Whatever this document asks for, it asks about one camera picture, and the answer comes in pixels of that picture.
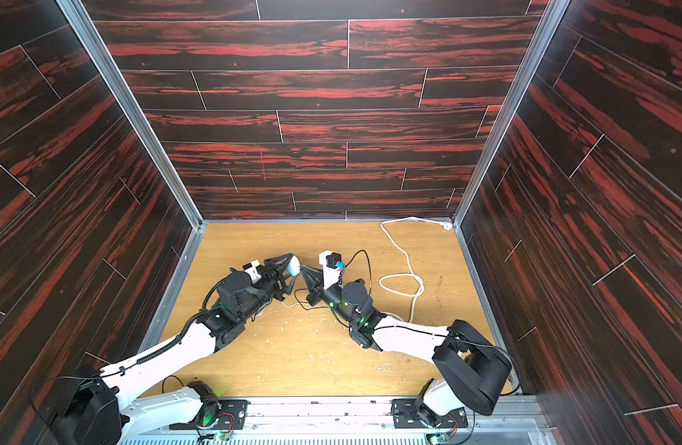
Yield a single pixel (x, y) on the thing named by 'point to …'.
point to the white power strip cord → (446, 225)
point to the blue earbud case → (294, 265)
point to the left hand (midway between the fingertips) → (300, 262)
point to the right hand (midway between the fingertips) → (308, 265)
